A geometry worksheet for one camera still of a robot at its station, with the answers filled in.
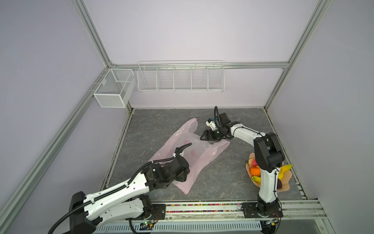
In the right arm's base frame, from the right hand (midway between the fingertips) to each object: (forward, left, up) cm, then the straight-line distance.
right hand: (205, 139), depth 95 cm
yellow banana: (-20, -43, +1) cm, 47 cm away
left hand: (-24, +14, +8) cm, 29 cm away
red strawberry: (-27, -17, +25) cm, 41 cm away
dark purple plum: (-28, -39, -1) cm, 48 cm away
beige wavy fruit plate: (-24, -44, 0) cm, 50 cm away
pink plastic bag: (-7, +3, -4) cm, 9 cm away
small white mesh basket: (+29, +61, +21) cm, 70 cm away
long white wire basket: (+35, +16, +26) cm, 46 cm away
